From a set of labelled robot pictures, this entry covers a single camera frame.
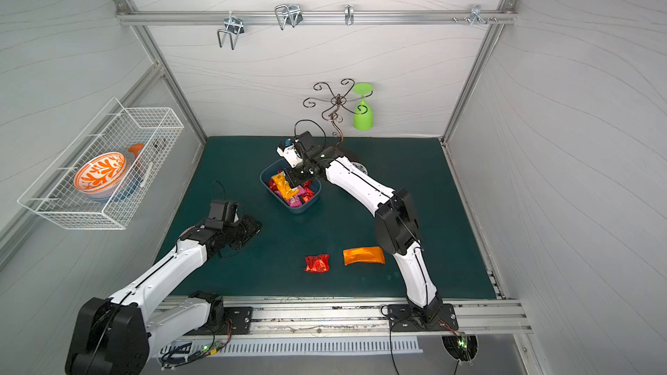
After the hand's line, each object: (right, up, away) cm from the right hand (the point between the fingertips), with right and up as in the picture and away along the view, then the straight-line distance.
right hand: (286, 176), depth 86 cm
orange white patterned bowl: (-42, +1, -23) cm, 48 cm away
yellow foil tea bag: (0, -5, -1) cm, 5 cm away
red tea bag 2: (-8, -4, +13) cm, 15 cm away
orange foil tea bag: (+27, -26, 0) cm, 38 cm away
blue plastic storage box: (+9, -5, +14) cm, 17 cm away
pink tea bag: (+1, -10, +9) cm, 14 cm away
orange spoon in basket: (-42, +9, -11) cm, 44 cm away
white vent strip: (-21, -47, -16) cm, 54 cm away
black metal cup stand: (+17, +26, +4) cm, 32 cm away
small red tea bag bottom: (+11, -28, -4) cm, 30 cm away
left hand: (-8, -17, -1) cm, 19 cm away
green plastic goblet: (+27, +22, +6) cm, 35 cm away
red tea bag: (+6, -7, +10) cm, 14 cm away
